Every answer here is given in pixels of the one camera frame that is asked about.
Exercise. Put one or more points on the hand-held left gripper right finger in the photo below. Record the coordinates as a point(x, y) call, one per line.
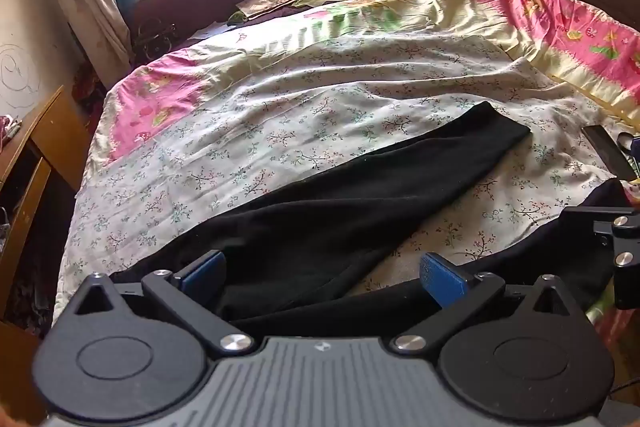
point(442, 281)

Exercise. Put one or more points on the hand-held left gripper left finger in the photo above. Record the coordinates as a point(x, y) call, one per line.
point(202, 276)

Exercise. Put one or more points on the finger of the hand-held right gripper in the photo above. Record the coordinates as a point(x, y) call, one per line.
point(622, 239)

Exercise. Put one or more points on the black pants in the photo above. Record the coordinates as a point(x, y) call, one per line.
point(325, 217)

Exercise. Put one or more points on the colourful printed cloth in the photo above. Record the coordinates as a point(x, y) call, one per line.
point(620, 327)

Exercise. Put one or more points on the black flat device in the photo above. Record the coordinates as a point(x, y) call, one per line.
point(606, 149)

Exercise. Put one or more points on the white floral bed sheet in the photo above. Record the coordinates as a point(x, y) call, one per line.
point(250, 132)

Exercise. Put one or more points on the wooden desk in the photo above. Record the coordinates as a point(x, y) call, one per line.
point(55, 127)

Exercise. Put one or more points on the pink cream cartoon quilt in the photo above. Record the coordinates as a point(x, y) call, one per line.
point(550, 17)

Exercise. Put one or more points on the pink floral cloth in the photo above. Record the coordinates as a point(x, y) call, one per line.
point(6, 127)

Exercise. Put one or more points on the open paper booklet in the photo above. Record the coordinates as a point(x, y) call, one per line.
point(265, 2)

